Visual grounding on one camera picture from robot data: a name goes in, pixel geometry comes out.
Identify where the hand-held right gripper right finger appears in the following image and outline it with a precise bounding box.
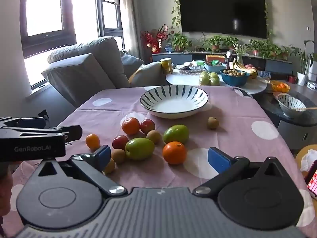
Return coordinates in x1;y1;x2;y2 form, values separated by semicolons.
193;147;285;196

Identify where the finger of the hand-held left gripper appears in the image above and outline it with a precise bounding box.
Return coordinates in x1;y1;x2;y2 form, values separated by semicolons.
0;116;49;129
0;125;83;143

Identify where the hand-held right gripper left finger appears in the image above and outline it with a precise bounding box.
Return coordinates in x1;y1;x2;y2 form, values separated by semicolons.
35;145;128;196

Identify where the small orange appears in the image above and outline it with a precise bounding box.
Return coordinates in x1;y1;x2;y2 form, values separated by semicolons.
86;133;101;151

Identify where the medium orange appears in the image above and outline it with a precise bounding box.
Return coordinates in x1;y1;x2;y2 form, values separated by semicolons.
121;117;141;135

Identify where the large orange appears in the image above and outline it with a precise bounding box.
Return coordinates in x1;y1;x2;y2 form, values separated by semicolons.
162;141;187;165

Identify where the large green apple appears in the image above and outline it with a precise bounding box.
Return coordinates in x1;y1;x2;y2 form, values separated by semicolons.
163;124;190;145

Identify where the kiwi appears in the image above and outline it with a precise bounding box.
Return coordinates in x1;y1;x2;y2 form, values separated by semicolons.
146;130;162;145

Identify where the wide striped white bowl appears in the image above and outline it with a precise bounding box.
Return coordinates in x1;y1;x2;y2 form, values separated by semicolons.
140;85;209;119

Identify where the person's left forearm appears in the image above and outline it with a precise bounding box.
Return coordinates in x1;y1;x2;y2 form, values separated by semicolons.
0;163;14;226

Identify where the red apple on table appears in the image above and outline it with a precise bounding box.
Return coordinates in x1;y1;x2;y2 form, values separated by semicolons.
112;135;129;151

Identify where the pink dotted tablecloth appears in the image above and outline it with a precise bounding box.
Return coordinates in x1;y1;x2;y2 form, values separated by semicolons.
0;84;317;231

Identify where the red plum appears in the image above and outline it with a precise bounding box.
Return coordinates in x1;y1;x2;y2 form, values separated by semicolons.
140;119;156;134

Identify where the grey sofa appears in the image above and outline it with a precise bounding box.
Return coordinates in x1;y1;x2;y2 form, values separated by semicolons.
41;36;169;109

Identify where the dark round table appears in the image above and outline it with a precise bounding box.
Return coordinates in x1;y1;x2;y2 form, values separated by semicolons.
253;81;317;127

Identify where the wrapped tray of green apples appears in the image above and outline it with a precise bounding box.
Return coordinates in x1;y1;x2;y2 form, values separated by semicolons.
199;71;221;86

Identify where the blue bowl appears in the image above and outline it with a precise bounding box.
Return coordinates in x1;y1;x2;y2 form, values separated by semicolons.
220;69;251;87

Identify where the white round coffee table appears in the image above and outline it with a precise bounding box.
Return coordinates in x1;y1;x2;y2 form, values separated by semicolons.
165;67;268;95

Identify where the pile of longans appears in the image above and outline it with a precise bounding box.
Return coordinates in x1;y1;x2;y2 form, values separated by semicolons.
223;69;247;77

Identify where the grey cushion with yellow trim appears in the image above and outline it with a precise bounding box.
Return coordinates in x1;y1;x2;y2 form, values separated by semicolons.
128;61;167;88

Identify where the deep striped bowl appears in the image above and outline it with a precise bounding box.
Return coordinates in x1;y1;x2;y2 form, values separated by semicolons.
277;93;306;118

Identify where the light blue snack basket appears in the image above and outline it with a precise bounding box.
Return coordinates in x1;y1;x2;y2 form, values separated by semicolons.
204;60;227;74

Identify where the orange basket of tangerines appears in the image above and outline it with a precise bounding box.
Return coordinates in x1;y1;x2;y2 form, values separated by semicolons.
270;80;290;94

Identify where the glass dish of snacks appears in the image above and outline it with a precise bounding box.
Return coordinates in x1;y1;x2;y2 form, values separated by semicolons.
176;61;205;74

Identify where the bunch of bananas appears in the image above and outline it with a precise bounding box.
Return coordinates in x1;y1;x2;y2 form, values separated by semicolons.
233;59;257;75

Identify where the phone with red screen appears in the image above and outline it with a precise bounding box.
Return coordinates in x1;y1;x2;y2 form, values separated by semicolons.
304;160;317;202

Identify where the orange box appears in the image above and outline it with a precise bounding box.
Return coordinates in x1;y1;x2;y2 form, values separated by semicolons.
206;55;226;63

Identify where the gold tin can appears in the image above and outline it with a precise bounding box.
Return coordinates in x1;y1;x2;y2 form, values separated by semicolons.
160;58;173;75

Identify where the vase with spider plant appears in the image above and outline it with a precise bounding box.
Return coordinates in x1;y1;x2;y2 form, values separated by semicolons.
232;42;248;65

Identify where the dark television cabinet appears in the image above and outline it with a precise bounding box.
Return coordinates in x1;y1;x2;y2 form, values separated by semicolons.
152;51;293;74

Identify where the large bright window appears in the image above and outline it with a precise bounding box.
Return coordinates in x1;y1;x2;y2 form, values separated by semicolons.
20;0;78;91

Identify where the dark framed window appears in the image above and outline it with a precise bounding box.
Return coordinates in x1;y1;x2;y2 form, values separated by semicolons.
95;0;125;50

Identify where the red flower decoration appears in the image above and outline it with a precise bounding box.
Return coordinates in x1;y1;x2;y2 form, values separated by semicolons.
140;24;174;54

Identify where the white curtain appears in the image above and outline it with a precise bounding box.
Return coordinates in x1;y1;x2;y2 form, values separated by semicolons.
119;0;142;60

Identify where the tall plant in white pot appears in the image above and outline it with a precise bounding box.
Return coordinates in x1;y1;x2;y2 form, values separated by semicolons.
291;40;315;86

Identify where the white air purifier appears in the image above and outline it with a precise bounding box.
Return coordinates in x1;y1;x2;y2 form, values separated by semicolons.
308;59;317;83

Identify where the black wall television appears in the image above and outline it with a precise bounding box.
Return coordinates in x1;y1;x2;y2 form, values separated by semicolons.
178;0;267;39

